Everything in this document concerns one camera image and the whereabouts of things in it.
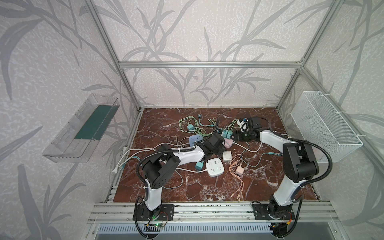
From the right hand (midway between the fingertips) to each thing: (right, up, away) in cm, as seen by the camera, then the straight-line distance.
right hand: (234, 132), depth 97 cm
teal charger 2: (-23, -19, -10) cm, 32 cm away
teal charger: (-7, 0, -1) cm, 7 cm away
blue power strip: (-27, -4, +2) cm, 27 cm away
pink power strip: (-4, -7, +1) cm, 8 cm away
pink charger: (+1, -21, -11) cm, 24 cm away
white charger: (-6, -14, -6) cm, 17 cm away
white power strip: (-14, -20, -11) cm, 26 cm away
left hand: (-8, -6, -6) cm, 12 cm away
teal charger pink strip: (-4, -1, -2) cm, 4 cm away
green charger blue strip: (-29, +3, +8) cm, 31 cm away
